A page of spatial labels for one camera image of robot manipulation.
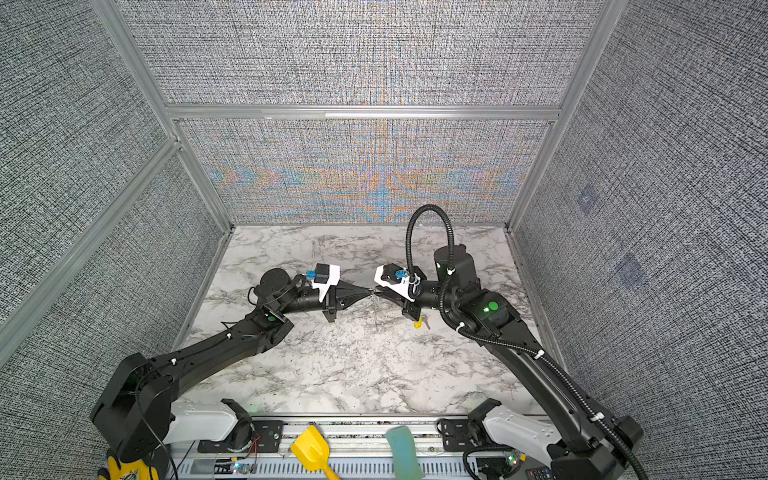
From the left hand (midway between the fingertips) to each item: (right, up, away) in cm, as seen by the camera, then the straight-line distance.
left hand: (368, 292), depth 66 cm
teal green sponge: (+9, -41, +4) cm, 42 cm away
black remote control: (+39, -41, +2) cm, 57 cm away
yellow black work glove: (-58, -41, +2) cm, 71 cm away
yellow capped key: (+14, -13, +26) cm, 33 cm away
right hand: (+3, +2, 0) cm, 3 cm away
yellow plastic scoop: (-14, -38, +5) cm, 41 cm away
